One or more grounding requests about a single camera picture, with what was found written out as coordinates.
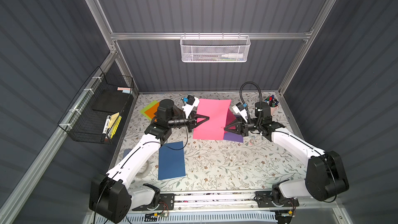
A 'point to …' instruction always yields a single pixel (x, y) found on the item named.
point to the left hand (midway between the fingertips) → (206, 118)
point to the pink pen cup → (273, 103)
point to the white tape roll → (145, 172)
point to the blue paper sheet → (171, 162)
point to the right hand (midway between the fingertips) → (228, 130)
